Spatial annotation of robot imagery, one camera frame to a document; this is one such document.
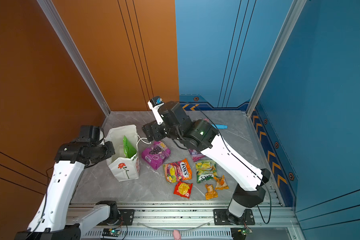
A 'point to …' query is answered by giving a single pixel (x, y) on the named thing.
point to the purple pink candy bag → (196, 155)
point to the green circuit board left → (111, 232)
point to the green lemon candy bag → (205, 170)
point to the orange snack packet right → (221, 183)
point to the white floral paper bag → (123, 168)
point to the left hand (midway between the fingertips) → (112, 149)
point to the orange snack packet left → (210, 193)
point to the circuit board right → (240, 233)
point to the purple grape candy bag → (156, 154)
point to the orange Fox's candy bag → (178, 171)
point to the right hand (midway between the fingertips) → (150, 124)
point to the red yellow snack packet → (183, 189)
